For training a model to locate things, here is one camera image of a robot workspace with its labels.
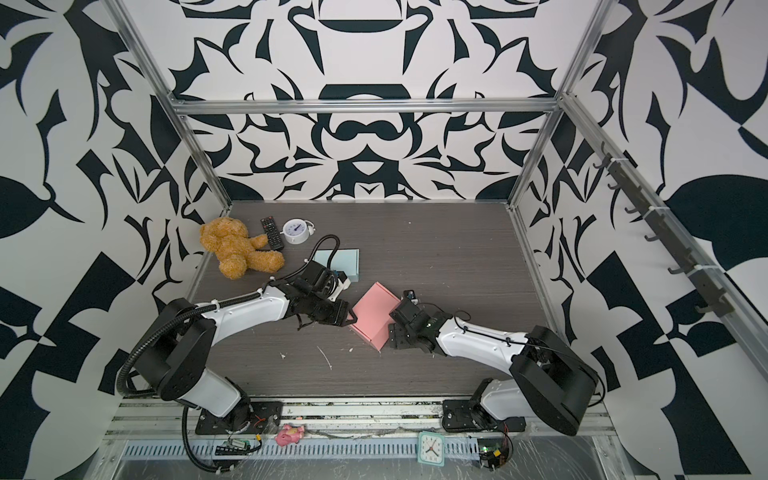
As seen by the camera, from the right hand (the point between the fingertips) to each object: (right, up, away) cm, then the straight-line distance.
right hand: (402, 333), depth 87 cm
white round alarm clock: (-36, +29, +21) cm, 51 cm away
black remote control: (-43, +26, +19) cm, 54 cm away
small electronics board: (+20, -23, -16) cm, 34 cm away
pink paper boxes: (-8, +5, +1) cm, 9 cm away
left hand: (-14, +5, -1) cm, 15 cm away
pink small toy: (-27, -18, -17) cm, 36 cm away
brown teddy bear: (-52, +23, +8) cm, 57 cm away
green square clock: (+6, -20, -18) cm, 28 cm away
